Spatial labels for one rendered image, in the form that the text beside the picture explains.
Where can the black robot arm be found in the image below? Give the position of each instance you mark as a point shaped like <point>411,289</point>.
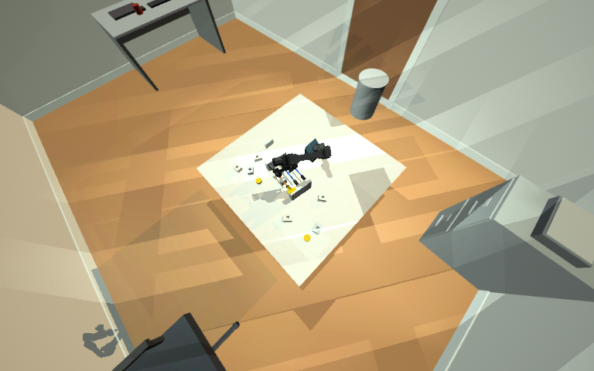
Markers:
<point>320,151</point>

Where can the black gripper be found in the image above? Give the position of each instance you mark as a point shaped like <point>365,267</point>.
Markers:
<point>278,172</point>

